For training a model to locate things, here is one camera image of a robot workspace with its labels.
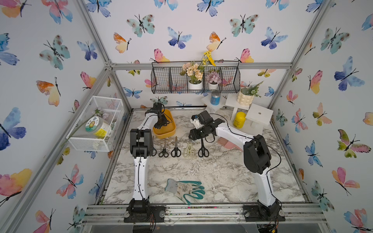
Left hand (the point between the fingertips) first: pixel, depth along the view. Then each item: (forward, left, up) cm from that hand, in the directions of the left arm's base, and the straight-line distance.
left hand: (164, 120), depth 112 cm
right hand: (-19, -21, +8) cm, 29 cm away
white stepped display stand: (-8, -63, +13) cm, 65 cm away
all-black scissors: (-26, -28, -2) cm, 38 cm away
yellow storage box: (-8, -1, -2) cm, 9 cm away
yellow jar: (-9, -53, +9) cm, 55 cm away
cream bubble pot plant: (-6, -52, +28) cm, 60 cm away
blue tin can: (+1, -37, +18) cm, 41 cm away
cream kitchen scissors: (-26, -18, -1) cm, 32 cm away
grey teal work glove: (-49, -16, 0) cm, 52 cm away
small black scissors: (-27, -2, -2) cm, 27 cm away
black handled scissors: (-26, -10, -1) cm, 28 cm away
